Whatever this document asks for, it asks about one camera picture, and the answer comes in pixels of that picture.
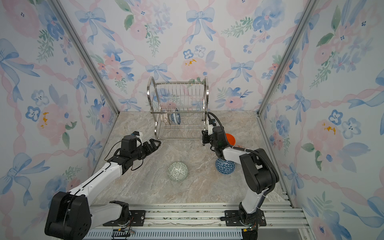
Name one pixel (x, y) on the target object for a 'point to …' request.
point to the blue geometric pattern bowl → (224, 166)
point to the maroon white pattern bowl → (164, 116)
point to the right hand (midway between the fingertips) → (204, 130)
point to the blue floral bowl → (176, 117)
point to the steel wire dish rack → (179, 108)
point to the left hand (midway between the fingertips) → (157, 144)
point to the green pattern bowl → (177, 171)
